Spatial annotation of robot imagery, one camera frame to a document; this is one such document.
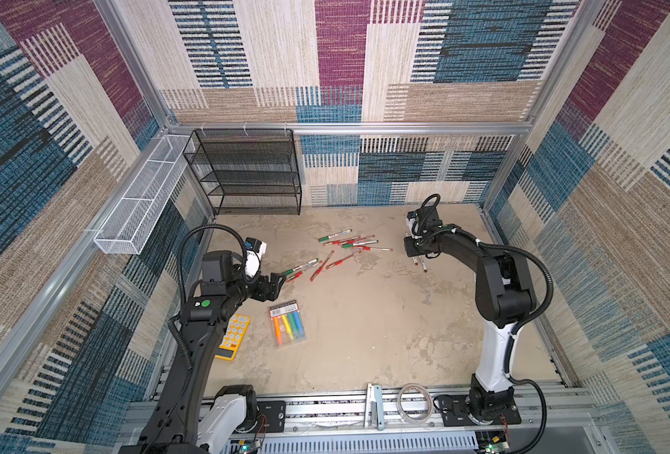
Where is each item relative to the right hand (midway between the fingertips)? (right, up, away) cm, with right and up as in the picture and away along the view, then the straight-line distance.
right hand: (412, 248), depth 101 cm
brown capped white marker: (+4, -6, +1) cm, 7 cm away
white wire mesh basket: (-94, +9, -7) cm, 95 cm away
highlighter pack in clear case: (-42, -23, -12) cm, 49 cm away
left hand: (-44, -4, -24) cm, 51 cm away
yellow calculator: (-58, -26, -16) cm, 65 cm away
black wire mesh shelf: (-60, +29, +9) cm, 67 cm away
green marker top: (-32, +3, +10) cm, 34 cm away
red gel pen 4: (-16, 0, +7) cm, 17 cm away
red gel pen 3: (-29, +2, +8) cm, 30 cm away
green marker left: (-36, -5, +2) cm, 36 cm away
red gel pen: (-41, -10, -2) cm, 42 cm away
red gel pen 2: (-24, -4, +4) cm, 25 cm away
